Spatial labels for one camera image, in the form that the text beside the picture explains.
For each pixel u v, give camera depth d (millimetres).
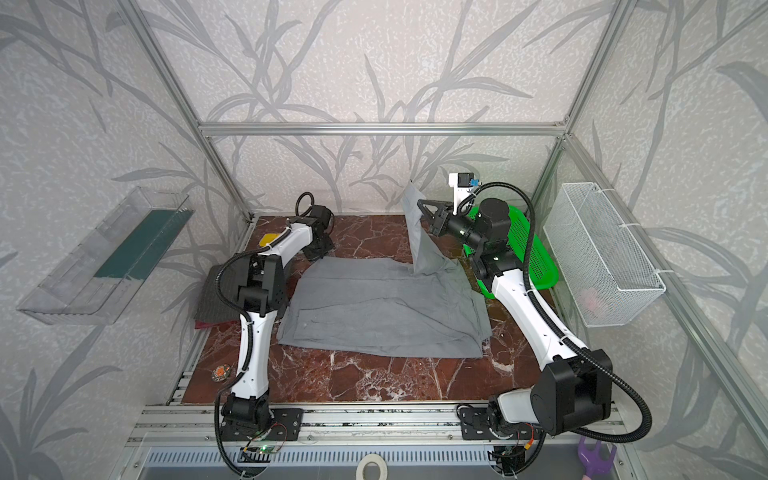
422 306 945
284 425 722
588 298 744
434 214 670
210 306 910
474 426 726
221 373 820
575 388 402
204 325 909
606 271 615
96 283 634
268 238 1146
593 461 684
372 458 694
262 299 634
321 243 924
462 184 621
